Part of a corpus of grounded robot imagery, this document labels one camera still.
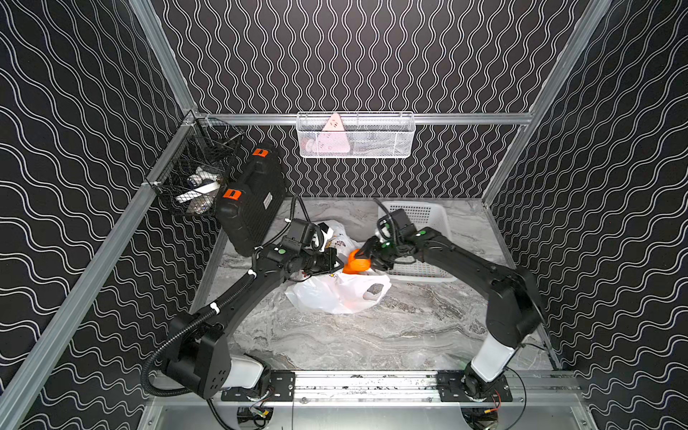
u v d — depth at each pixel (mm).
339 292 839
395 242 691
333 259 705
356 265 834
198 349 412
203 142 976
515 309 475
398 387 764
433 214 1083
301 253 641
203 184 838
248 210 881
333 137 887
